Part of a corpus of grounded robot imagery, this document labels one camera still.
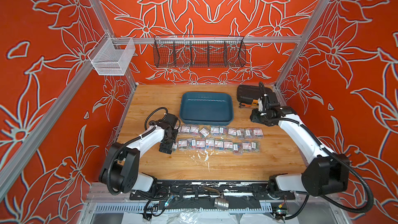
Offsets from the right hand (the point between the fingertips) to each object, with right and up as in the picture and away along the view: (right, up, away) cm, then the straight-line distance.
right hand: (254, 115), depth 84 cm
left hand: (-44, -14, +5) cm, 47 cm away
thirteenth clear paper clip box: (-19, -17, +2) cm, 26 cm away
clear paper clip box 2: (-39, -10, +8) cm, 41 cm away
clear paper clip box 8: (-6, -12, +6) cm, 14 cm away
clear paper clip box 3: (-33, -10, +9) cm, 36 cm away
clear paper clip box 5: (-21, -10, +8) cm, 25 cm away
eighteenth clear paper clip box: (-40, -17, +3) cm, 44 cm away
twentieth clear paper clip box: (-44, -18, +2) cm, 48 cm away
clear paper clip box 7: (-11, -11, +7) cm, 17 cm away
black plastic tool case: (+4, +13, +24) cm, 28 cm away
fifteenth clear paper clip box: (-9, -19, +1) cm, 21 cm away
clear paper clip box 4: (-27, -11, +8) cm, 31 cm away
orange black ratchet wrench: (-1, +5, +22) cm, 23 cm away
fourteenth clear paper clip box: (-14, -18, +2) cm, 23 cm away
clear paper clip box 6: (-17, -10, +8) cm, 21 cm away
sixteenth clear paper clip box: (-4, -18, +2) cm, 19 cm away
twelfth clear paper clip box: (-30, -17, +3) cm, 34 cm away
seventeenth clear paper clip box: (-35, -17, +3) cm, 39 cm away
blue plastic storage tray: (-25, +3, +20) cm, 32 cm away
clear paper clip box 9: (-1, -12, +6) cm, 13 cm away
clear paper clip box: (-41, -6, -6) cm, 42 cm away
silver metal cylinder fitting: (-21, -37, -17) cm, 46 cm away
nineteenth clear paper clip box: (+1, -18, +1) cm, 18 cm away
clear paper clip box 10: (+5, -11, +7) cm, 14 cm away
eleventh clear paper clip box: (-24, -17, +3) cm, 30 cm away
